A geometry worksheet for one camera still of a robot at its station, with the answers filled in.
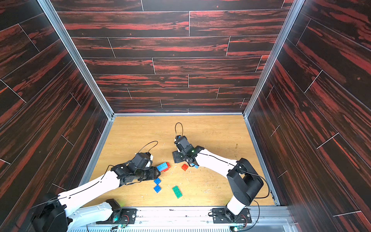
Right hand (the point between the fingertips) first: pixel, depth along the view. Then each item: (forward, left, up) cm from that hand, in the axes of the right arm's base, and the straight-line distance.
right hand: (180, 153), depth 89 cm
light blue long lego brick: (-8, +10, -3) cm, 14 cm away
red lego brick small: (-6, -3, -7) cm, 10 cm away
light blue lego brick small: (-18, -9, +21) cm, 29 cm away
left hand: (-14, +11, -1) cm, 18 cm away
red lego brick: (-7, +7, -4) cm, 11 cm away
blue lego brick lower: (-20, +12, -7) cm, 24 cm away
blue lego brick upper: (-16, +13, -6) cm, 21 cm away
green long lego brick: (-21, +1, -6) cm, 22 cm away
